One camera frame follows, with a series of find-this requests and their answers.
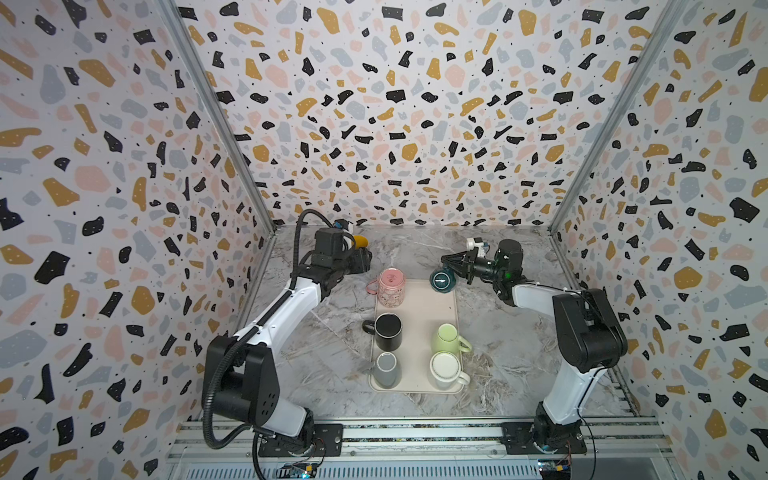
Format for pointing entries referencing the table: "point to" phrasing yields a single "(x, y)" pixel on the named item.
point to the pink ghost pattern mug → (390, 287)
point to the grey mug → (387, 370)
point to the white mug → (445, 370)
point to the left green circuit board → (297, 470)
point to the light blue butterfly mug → (360, 241)
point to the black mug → (388, 331)
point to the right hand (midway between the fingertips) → (439, 255)
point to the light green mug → (449, 339)
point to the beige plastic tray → (422, 310)
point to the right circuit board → (555, 469)
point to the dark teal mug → (443, 280)
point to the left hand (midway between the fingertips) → (364, 250)
